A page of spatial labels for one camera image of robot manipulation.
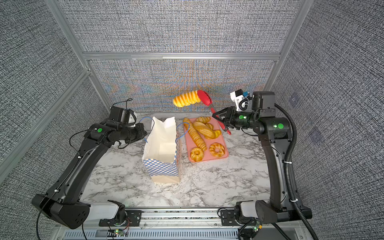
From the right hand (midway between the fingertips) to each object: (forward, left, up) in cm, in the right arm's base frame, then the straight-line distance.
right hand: (215, 114), depth 61 cm
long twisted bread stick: (+20, +9, -38) cm, 44 cm away
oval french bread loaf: (+21, +2, -34) cm, 40 cm away
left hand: (+2, +31, -14) cm, 34 cm away
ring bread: (+4, +7, -39) cm, 40 cm away
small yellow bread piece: (+20, -7, -38) cm, 44 cm away
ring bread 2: (+9, -3, -41) cm, 42 cm away
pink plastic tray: (+15, +2, -40) cm, 42 cm away
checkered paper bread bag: (+7, +30, -42) cm, 52 cm away
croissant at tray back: (+33, +1, -37) cm, 49 cm away
